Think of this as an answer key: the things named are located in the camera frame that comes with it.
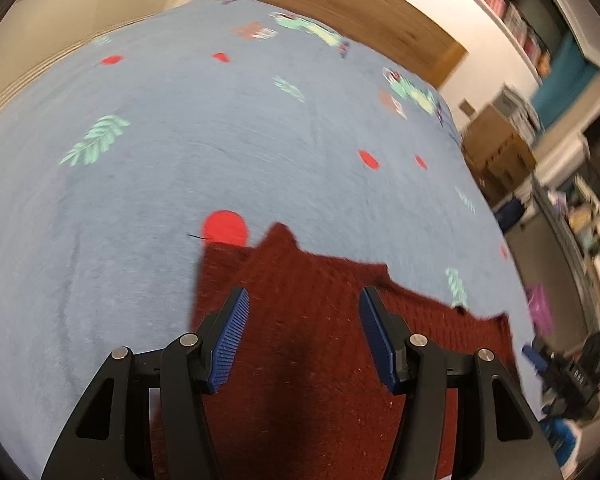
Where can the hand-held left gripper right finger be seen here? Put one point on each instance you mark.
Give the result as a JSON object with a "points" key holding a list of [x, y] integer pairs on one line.
{"points": [[377, 340]]}

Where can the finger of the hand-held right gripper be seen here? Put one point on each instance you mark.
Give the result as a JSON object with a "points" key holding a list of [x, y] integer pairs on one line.
{"points": [[534, 356]]}

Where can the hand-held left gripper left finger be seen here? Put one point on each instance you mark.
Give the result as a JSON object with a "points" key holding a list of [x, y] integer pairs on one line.
{"points": [[230, 340]]}

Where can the dark red knit sweater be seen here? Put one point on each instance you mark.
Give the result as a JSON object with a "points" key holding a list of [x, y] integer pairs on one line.
{"points": [[305, 310]]}

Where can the long grey desk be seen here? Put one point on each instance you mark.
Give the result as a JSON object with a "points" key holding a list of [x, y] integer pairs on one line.
{"points": [[570, 250]]}

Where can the dark blue bag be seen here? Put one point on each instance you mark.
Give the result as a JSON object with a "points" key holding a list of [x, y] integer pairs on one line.
{"points": [[510, 215]]}

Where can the wooden drawer chest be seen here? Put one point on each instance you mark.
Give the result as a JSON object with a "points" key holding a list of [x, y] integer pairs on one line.
{"points": [[500, 150]]}

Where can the blue printed blanket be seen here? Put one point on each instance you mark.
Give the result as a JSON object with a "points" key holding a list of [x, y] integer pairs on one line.
{"points": [[180, 135]]}

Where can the stack of papers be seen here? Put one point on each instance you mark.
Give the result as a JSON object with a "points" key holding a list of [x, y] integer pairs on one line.
{"points": [[517, 110]]}

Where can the teal curtain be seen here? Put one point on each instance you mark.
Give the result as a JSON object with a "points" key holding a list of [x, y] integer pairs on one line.
{"points": [[565, 80]]}

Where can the wooden headboard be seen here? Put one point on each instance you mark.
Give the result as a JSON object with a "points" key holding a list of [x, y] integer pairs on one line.
{"points": [[355, 0]]}

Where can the row of books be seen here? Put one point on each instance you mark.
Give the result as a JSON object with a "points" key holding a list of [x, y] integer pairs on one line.
{"points": [[510, 10]]}

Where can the white wardrobe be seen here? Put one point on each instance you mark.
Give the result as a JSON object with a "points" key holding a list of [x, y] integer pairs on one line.
{"points": [[55, 10]]}

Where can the wall socket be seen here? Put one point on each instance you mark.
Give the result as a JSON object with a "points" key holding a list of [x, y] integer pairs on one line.
{"points": [[465, 108]]}

